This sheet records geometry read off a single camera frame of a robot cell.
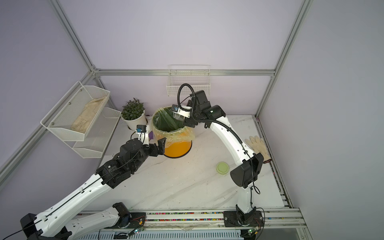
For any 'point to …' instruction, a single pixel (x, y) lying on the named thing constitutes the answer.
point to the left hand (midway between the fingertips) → (156, 140)
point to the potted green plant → (133, 113)
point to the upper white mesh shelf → (71, 118)
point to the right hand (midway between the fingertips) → (189, 113)
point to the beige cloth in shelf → (83, 122)
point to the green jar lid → (222, 167)
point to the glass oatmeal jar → (178, 116)
